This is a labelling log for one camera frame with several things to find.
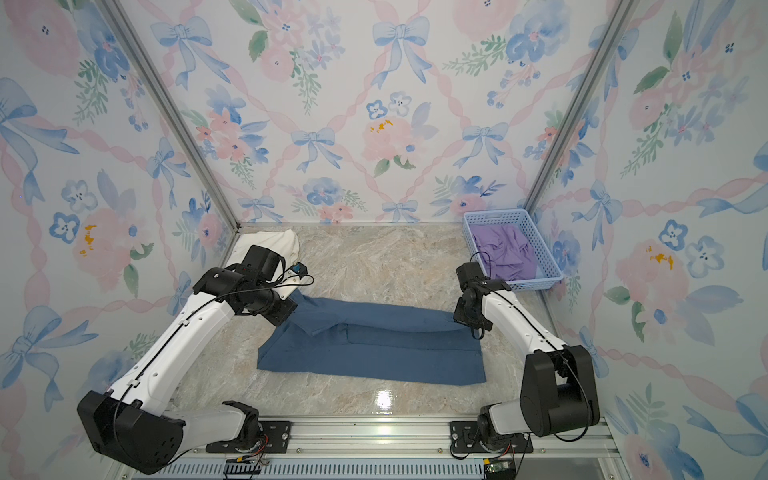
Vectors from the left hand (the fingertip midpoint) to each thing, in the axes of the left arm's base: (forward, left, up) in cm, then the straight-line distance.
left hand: (289, 306), depth 78 cm
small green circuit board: (-32, -53, -21) cm, 65 cm away
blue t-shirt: (-2, -10, -17) cm, 20 cm away
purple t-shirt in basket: (+30, -70, -16) cm, 78 cm away
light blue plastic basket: (+21, -80, -13) cm, 84 cm away
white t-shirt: (+36, +14, -15) cm, 41 cm away
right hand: (+2, -50, -11) cm, 51 cm away
